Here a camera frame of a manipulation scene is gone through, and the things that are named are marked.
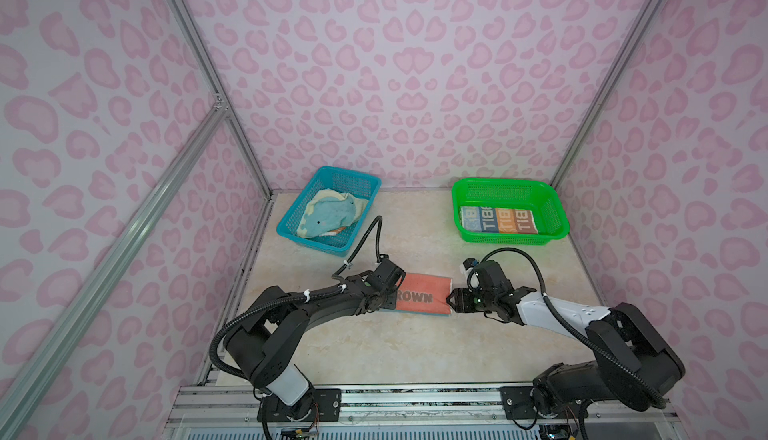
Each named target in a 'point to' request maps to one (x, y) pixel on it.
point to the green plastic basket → (536, 196)
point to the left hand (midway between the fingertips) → (394, 295)
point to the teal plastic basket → (354, 184)
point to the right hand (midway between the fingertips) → (453, 296)
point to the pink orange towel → (424, 294)
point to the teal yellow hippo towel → (329, 212)
